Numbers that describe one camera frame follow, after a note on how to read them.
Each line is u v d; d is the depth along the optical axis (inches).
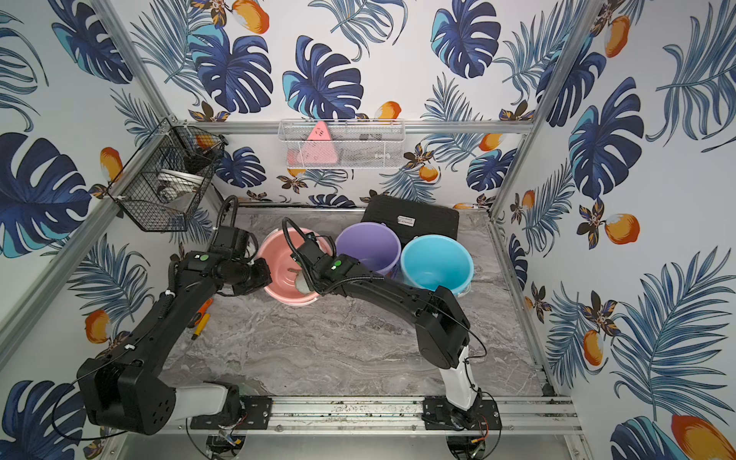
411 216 43.4
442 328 18.7
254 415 29.4
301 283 33.1
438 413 29.0
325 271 23.9
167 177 30.8
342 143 39.4
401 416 30.0
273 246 31.7
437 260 35.1
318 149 35.8
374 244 35.6
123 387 15.9
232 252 24.2
